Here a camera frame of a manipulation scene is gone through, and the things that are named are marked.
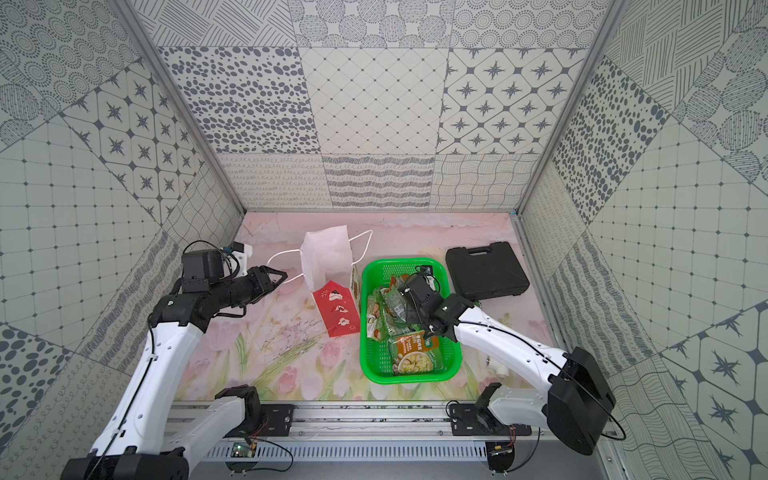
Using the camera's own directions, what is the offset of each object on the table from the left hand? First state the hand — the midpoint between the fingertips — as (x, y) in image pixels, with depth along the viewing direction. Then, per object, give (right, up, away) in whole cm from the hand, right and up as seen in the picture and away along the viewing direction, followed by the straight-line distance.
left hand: (278, 272), depth 74 cm
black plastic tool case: (+60, -3, +25) cm, 65 cm away
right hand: (+37, -11, +8) cm, 39 cm away
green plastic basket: (+24, -3, +22) cm, 32 cm away
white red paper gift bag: (+9, +3, +14) cm, 17 cm away
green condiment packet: (+30, -11, +11) cm, 34 cm away
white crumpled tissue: (+58, -27, +7) cm, 65 cm away
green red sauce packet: (+25, -13, +9) cm, 30 cm away
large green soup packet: (+35, -23, +6) cm, 42 cm away
